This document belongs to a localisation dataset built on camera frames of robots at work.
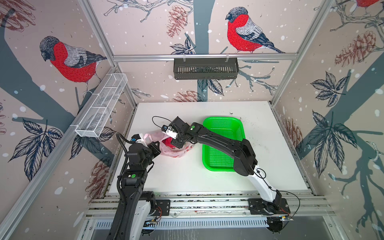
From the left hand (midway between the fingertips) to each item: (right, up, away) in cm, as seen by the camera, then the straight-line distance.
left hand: (159, 141), depth 76 cm
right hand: (+6, -1, +12) cm, 14 cm away
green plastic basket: (+30, -14, +14) cm, 36 cm away
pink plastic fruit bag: (+2, -6, +11) cm, 13 cm away
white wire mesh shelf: (-32, +19, +3) cm, 37 cm away
